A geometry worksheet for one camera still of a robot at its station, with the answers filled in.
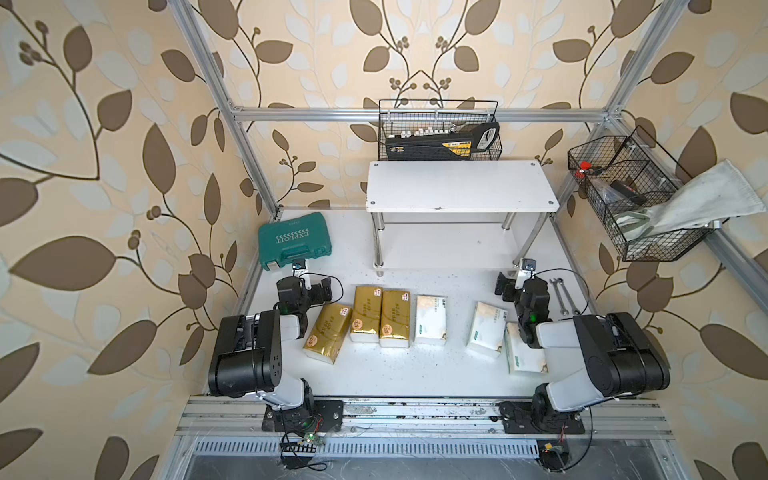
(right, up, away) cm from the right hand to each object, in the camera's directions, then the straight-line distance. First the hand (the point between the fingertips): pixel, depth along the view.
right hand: (518, 275), depth 94 cm
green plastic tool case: (-75, +11, +11) cm, 77 cm away
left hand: (-65, -1, +1) cm, 65 cm away
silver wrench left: (+14, -11, -1) cm, 18 cm away
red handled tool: (+15, +32, -10) cm, 36 cm away
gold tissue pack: (-58, -15, -11) cm, 61 cm away
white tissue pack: (-29, -12, -6) cm, 32 cm away
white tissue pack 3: (-6, -20, -15) cm, 26 cm away
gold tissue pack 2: (-47, -10, -9) cm, 49 cm away
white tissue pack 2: (-12, -15, -9) cm, 21 cm away
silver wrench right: (+17, -11, -1) cm, 21 cm away
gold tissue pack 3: (-39, -12, -9) cm, 42 cm away
